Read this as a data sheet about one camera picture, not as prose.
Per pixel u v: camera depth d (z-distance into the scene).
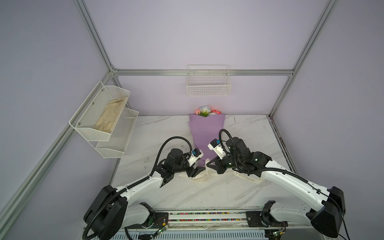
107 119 0.78
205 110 1.14
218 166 0.62
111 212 0.40
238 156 0.56
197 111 1.19
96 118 0.78
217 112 1.18
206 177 0.84
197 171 0.72
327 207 0.39
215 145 0.65
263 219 0.65
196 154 0.69
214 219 0.75
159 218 0.74
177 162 0.66
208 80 0.95
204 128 1.12
